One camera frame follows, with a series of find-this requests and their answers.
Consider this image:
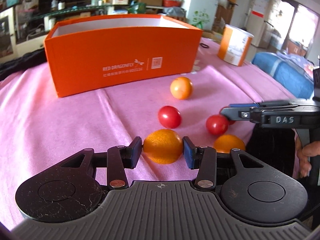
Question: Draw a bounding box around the black cloth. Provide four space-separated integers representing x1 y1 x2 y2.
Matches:
0 49 48 81

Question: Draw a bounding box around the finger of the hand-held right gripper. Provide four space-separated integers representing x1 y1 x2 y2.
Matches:
228 100 291 109
219 107 253 123

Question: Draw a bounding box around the orange cardboard box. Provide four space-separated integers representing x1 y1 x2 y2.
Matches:
44 14 203 98

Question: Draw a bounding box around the orange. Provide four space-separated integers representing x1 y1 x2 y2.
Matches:
213 134 246 154
143 129 183 165
170 77 193 100

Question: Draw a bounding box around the white water dispenser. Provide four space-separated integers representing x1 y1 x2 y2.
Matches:
246 0 273 47

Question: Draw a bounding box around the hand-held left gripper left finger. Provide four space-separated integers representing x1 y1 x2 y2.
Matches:
60 137 143 190

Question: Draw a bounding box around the orange and white canister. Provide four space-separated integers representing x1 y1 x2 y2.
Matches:
217 24 254 67

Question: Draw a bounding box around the bright window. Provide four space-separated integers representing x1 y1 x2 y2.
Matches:
275 0 320 53

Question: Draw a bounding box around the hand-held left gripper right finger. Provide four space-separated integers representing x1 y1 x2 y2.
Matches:
182 136 266 191

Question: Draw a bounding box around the red tomato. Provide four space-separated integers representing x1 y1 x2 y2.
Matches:
158 106 182 128
206 115 229 135

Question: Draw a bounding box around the person's right hand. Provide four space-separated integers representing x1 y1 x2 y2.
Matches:
296 139 320 178

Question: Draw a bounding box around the blue cushion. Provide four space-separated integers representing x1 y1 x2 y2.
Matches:
251 52 315 99

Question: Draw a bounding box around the white glass-door cabinet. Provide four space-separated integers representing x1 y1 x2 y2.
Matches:
0 6 17 58

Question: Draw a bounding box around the pink tablecloth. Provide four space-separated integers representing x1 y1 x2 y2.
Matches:
0 36 300 230

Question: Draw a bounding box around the green box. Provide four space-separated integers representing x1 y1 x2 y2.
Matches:
129 2 147 14

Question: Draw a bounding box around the white fridge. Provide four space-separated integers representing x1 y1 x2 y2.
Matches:
170 0 221 27

